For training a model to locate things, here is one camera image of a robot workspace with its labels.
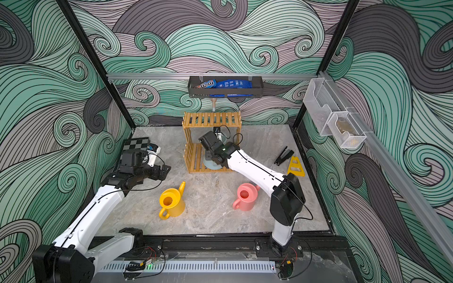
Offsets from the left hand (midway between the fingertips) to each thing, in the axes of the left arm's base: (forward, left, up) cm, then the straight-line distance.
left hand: (160, 162), depth 81 cm
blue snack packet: (+38, -35, +18) cm, 55 cm away
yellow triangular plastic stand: (+9, -71, -17) cm, 74 cm away
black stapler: (+17, -68, -16) cm, 72 cm away
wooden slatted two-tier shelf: (+17, -16, +9) cm, 24 cm away
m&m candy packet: (+38, -21, +18) cm, 47 cm away
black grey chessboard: (+23, +22, -15) cm, 36 cm away
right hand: (+7, -26, +2) cm, 27 cm away
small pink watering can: (-12, -41, -7) cm, 43 cm away
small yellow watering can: (-16, -8, -6) cm, 19 cm away
